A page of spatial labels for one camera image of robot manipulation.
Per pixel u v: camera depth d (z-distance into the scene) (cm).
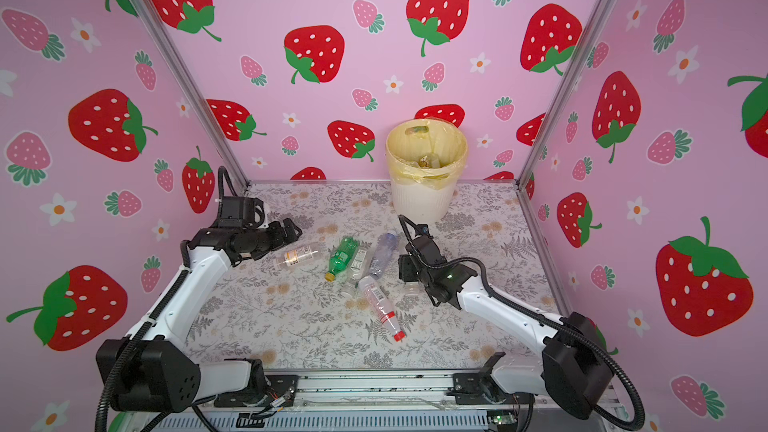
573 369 40
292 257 93
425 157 107
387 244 102
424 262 61
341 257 93
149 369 40
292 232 76
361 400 73
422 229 73
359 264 91
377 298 85
